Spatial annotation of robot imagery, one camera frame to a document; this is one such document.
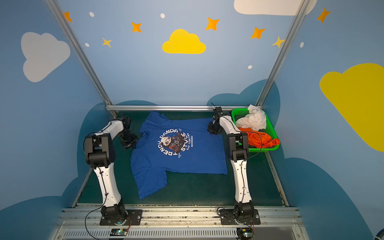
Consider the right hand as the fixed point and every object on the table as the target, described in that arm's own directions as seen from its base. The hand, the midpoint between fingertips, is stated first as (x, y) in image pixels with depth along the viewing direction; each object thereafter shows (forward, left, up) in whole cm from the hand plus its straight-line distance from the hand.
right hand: (212, 130), depth 109 cm
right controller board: (-62, -14, -2) cm, 63 cm away
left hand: (-16, +52, 0) cm, 54 cm away
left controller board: (-65, +47, -1) cm, 80 cm away
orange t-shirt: (-12, -30, +7) cm, 33 cm away
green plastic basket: (-2, -40, +4) cm, 40 cm away
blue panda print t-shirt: (-15, +34, -1) cm, 37 cm away
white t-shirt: (+4, -31, +8) cm, 32 cm away
